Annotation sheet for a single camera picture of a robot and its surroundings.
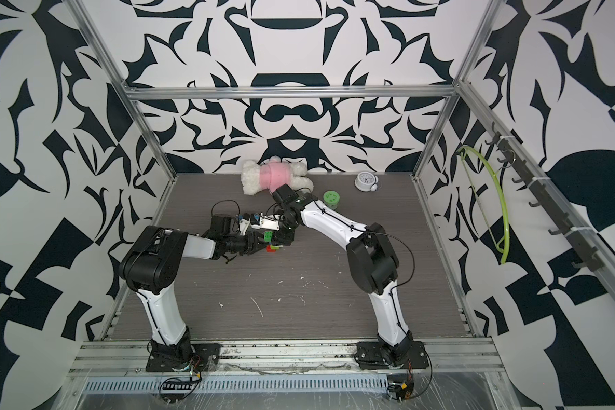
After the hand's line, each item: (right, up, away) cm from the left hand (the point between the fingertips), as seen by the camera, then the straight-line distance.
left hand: (268, 240), depth 97 cm
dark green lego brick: (+1, +3, -8) cm, 8 cm away
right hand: (+4, +6, -5) cm, 9 cm away
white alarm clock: (+41, +23, +18) cm, 50 cm away
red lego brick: (+1, -3, -3) cm, 4 cm away
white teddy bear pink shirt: (+1, +27, +11) cm, 29 cm away
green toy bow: (+66, +8, -31) cm, 73 cm away
